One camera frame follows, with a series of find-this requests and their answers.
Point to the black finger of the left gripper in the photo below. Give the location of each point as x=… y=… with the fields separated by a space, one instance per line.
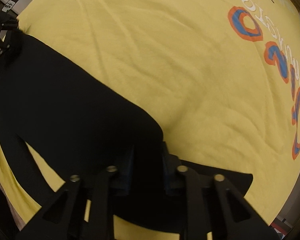
x=8 y=24

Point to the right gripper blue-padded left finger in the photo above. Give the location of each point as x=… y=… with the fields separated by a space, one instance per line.
x=84 y=208

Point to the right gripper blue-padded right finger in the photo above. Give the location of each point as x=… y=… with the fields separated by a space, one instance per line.
x=206 y=202

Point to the black pants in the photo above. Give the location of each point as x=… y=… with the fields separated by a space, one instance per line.
x=56 y=120

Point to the yellow dinosaur bedspread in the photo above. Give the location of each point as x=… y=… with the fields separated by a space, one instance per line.
x=220 y=77

